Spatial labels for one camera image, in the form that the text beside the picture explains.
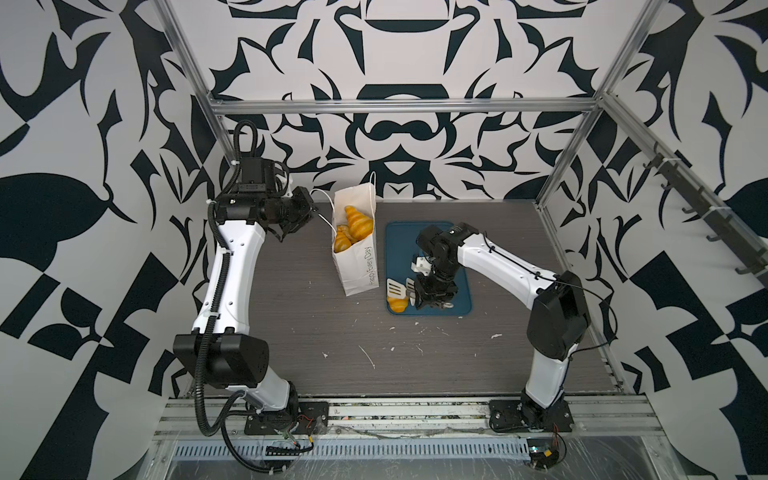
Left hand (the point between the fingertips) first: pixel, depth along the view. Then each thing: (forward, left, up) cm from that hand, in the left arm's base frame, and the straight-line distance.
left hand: (320, 203), depth 74 cm
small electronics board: (-49, -51, -34) cm, 79 cm away
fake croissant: (-13, -19, -31) cm, 39 cm away
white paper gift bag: (-8, -8, -16) cm, 20 cm away
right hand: (-17, -25, -22) cm, 37 cm away
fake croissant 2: (+5, -8, -15) cm, 18 cm away
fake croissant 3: (0, -4, -15) cm, 15 cm away
